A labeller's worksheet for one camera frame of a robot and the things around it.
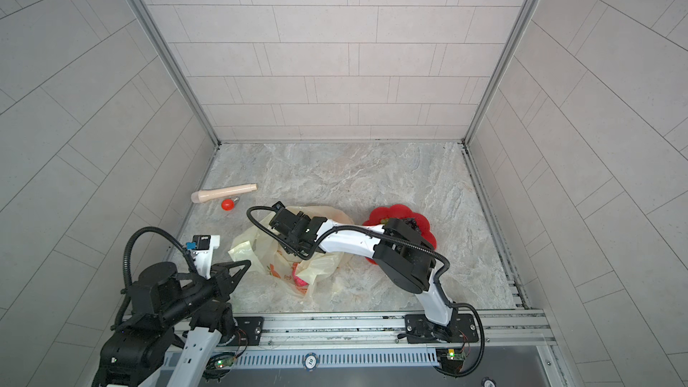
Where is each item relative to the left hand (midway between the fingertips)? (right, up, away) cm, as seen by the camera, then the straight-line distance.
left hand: (255, 263), depth 64 cm
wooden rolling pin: (-30, +13, +31) cm, 45 cm away
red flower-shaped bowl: (+40, +7, +28) cm, 49 cm away
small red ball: (-21, +9, +30) cm, 38 cm away
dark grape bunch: (+43, +4, +25) cm, 50 cm away
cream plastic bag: (+4, -10, +17) cm, 20 cm away
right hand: (+3, +1, +23) cm, 23 cm away
